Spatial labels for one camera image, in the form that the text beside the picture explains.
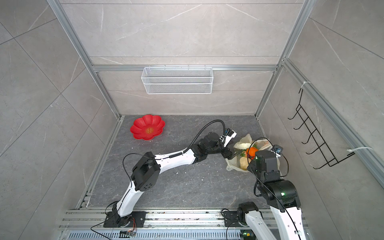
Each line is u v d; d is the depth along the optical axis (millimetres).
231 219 730
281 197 393
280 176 452
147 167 588
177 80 1007
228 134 700
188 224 729
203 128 624
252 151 900
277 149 529
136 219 731
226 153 725
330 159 600
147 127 1120
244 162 878
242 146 660
